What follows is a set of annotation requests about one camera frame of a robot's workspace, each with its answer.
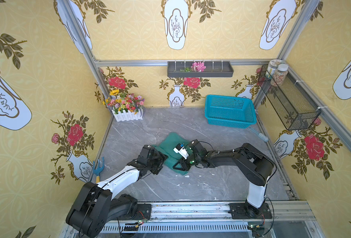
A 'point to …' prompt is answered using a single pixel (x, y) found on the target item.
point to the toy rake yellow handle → (97, 170)
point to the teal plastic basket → (229, 111)
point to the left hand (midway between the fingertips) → (162, 158)
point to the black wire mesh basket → (292, 102)
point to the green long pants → (168, 141)
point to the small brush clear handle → (260, 135)
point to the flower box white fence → (127, 107)
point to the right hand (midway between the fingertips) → (177, 162)
